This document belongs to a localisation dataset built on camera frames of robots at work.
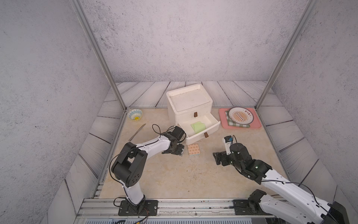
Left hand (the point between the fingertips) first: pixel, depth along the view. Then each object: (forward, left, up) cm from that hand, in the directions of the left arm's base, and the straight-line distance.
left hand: (179, 151), depth 92 cm
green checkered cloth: (+24, -40, -2) cm, 47 cm away
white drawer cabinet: (+19, -8, +21) cm, 30 cm away
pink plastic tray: (+25, -60, -2) cm, 65 cm away
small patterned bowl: (+35, +35, -1) cm, 49 cm away
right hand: (-7, -24, +11) cm, 27 cm away
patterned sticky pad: (+2, -10, -1) cm, 10 cm away
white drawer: (+12, -22, +11) cm, 27 cm away
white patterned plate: (+32, -50, -1) cm, 59 cm away
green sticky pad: (+15, -13, +7) cm, 21 cm away
